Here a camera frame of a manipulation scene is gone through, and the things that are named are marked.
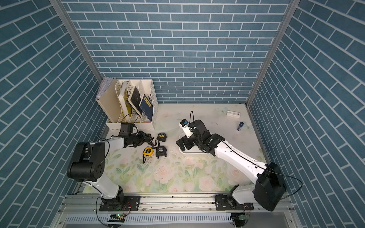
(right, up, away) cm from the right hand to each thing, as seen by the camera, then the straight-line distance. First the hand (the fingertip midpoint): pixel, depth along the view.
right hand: (184, 137), depth 80 cm
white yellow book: (-39, +23, +12) cm, 47 cm away
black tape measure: (-16, -2, +17) cm, 24 cm away
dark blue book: (-29, +18, +25) cm, 43 cm away
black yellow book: (-36, +24, +20) cm, 48 cm away
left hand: (-23, -2, +17) cm, 29 cm away
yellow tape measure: (-24, -10, +12) cm, 29 cm away
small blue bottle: (+39, +7, +18) cm, 44 cm away
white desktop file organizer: (-30, +35, +26) cm, 53 cm away
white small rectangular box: (+38, +14, +32) cm, 52 cm away
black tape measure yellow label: (-15, -10, +10) cm, 21 cm away
